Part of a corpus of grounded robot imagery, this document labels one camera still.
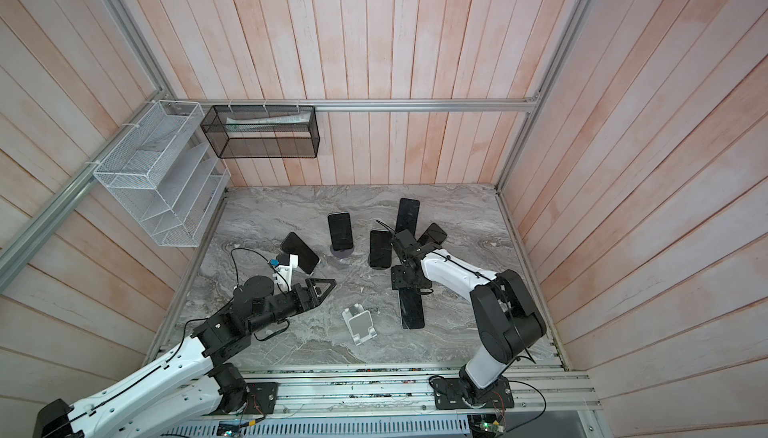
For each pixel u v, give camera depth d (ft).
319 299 2.11
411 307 2.82
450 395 2.40
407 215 3.21
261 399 2.41
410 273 2.18
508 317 1.50
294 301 2.12
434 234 3.11
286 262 2.25
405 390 2.51
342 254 3.31
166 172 2.40
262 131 3.41
